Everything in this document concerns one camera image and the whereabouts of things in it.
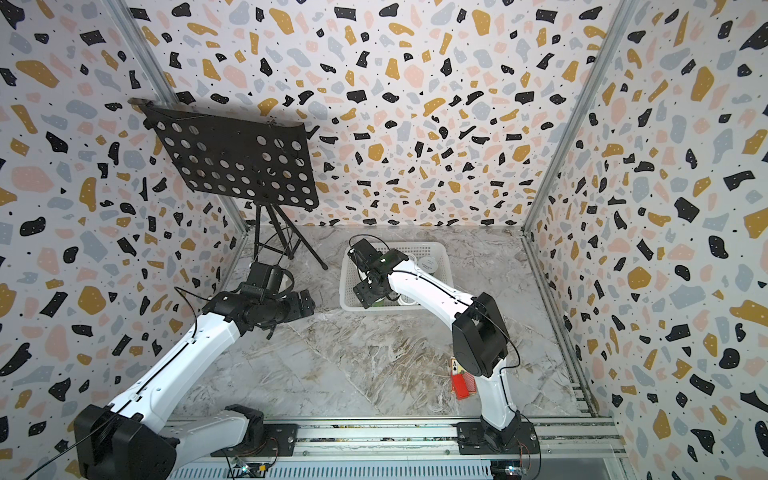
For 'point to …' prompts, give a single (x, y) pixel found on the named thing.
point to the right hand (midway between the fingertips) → (373, 291)
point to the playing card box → (456, 368)
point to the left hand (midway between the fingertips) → (304, 307)
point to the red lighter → (463, 384)
